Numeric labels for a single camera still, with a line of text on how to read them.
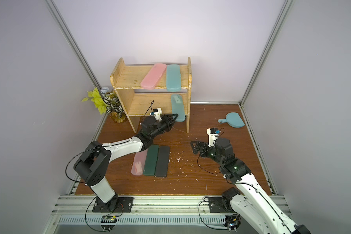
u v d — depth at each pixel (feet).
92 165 1.53
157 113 2.61
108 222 2.37
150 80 2.38
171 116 2.65
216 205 2.38
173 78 2.33
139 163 2.86
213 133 2.16
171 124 2.49
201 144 2.15
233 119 3.59
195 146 2.16
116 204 2.24
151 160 2.87
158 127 2.36
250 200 1.51
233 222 2.29
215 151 1.94
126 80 2.43
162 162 2.80
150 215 2.34
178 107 2.88
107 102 2.84
